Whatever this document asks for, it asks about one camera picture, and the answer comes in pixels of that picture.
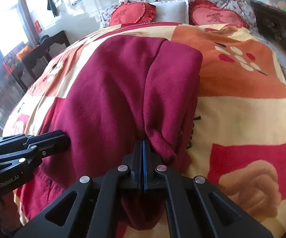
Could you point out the dark red knit sweater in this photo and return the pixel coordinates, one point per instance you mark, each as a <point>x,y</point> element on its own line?
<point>131,88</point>

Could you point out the left red heart pillow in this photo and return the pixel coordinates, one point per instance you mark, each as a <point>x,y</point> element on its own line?
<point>133,13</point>

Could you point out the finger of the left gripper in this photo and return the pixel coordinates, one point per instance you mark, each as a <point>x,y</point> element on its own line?
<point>14,141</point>
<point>41,145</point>

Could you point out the dark carved wooden cabinet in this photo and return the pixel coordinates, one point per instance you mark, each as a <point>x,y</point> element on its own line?
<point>271,23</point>

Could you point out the orange cream patterned blanket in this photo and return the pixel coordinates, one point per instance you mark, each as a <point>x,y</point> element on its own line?
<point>238,137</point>

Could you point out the red heart pillow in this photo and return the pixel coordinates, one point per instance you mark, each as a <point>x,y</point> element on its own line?
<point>204,12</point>
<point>133,13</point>

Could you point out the dark hanging cloth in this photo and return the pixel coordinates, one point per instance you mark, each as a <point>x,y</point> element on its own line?
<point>52,7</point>

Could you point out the white square pillow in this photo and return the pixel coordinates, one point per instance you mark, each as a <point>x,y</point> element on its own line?
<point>176,11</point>

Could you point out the right red heart pillow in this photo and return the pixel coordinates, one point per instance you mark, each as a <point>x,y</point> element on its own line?
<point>204,12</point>

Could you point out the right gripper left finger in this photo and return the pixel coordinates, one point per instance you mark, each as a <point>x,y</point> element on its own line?
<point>90,207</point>

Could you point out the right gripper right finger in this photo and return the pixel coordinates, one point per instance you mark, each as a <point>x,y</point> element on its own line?
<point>194,207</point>

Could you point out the dark wooden side table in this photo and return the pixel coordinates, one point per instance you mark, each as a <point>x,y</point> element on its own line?
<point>24,57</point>

